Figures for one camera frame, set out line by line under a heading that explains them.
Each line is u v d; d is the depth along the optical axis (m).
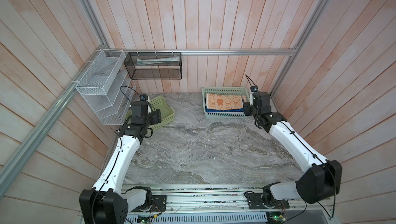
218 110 1.04
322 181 0.40
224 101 1.08
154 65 1.04
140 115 0.57
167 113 1.07
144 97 0.68
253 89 0.69
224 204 0.73
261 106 0.60
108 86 0.73
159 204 0.73
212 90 1.04
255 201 0.73
